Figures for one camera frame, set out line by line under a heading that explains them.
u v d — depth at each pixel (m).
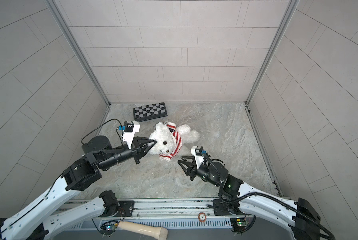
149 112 1.07
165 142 0.56
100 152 0.41
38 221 0.39
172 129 0.62
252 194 0.50
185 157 0.68
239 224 0.68
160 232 0.62
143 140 0.52
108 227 0.65
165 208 0.72
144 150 0.53
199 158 0.61
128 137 0.48
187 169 0.62
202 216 0.69
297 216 0.43
